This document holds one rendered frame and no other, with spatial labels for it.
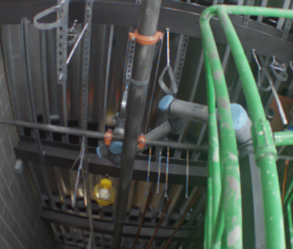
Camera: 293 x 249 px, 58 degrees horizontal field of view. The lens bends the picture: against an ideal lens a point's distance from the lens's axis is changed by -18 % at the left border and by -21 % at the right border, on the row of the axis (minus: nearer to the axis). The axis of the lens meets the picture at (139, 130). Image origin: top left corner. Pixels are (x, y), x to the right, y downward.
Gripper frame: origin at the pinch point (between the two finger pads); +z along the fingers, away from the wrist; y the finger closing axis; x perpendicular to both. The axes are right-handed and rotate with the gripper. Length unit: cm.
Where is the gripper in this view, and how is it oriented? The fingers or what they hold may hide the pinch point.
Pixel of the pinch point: (121, 115)
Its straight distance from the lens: 246.6
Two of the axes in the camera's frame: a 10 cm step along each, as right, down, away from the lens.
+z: 0.8, -7.4, 6.7
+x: -1.1, 6.6, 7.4
